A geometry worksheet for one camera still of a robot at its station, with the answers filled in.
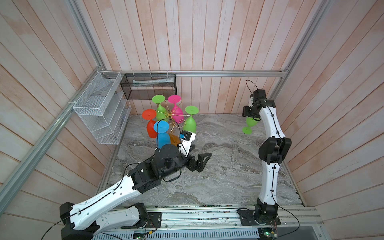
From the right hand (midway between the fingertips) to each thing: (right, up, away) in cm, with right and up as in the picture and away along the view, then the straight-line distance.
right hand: (247, 112), depth 99 cm
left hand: (-34, -22, -38) cm, 56 cm away
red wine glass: (-59, -4, -24) cm, 64 cm away
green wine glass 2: (-56, +5, -17) cm, 59 cm away
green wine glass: (-39, -9, -15) cm, 43 cm away
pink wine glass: (-46, -3, -11) cm, 48 cm away
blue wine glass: (-52, -16, -28) cm, 61 cm away
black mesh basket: (-72, +19, +6) cm, 75 cm away
